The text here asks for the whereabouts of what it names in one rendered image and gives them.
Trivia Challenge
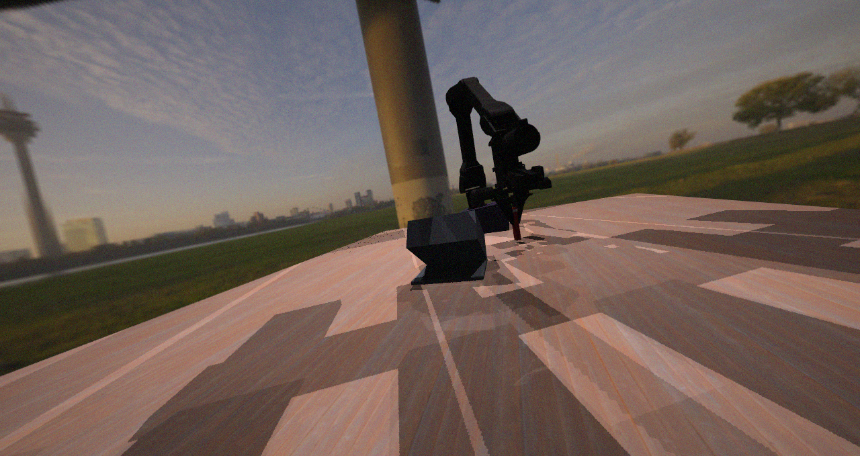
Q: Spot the grey sloped panel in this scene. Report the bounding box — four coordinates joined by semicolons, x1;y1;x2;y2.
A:
406;210;488;285

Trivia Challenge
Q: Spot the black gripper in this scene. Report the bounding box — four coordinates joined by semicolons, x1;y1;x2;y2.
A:
470;158;552;225

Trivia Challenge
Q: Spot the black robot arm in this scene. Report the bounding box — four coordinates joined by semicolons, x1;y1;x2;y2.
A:
445;77;544;210

